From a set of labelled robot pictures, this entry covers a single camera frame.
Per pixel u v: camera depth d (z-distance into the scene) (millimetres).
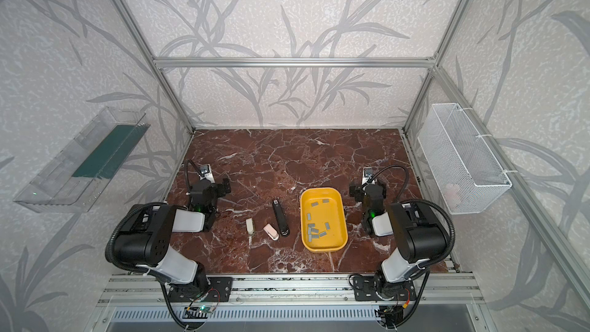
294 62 963
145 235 464
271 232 836
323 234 853
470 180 597
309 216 902
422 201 516
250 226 845
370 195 724
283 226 825
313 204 938
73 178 641
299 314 770
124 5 775
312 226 869
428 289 723
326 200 948
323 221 891
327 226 881
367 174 807
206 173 806
